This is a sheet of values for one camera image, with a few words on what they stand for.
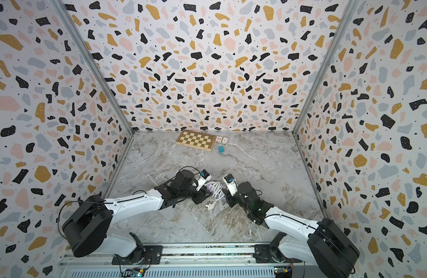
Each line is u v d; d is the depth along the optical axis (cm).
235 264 72
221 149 113
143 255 68
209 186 90
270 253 65
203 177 75
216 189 88
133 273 70
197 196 75
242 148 114
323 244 42
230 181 72
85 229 42
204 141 113
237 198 73
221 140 116
